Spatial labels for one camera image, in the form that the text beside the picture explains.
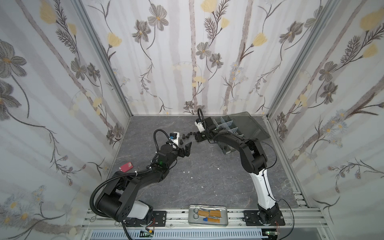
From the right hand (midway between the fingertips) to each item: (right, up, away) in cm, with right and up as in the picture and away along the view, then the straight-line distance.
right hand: (194, 129), depth 99 cm
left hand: (-7, -4, -13) cm, 16 cm away
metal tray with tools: (+10, -44, -24) cm, 51 cm away
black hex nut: (-3, -3, +9) cm, 10 cm away
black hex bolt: (-8, -5, +7) cm, 12 cm away
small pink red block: (-43, -23, -7) cm, 49 cm away
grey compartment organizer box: (+39, +5, +19) cm, 44 cm away
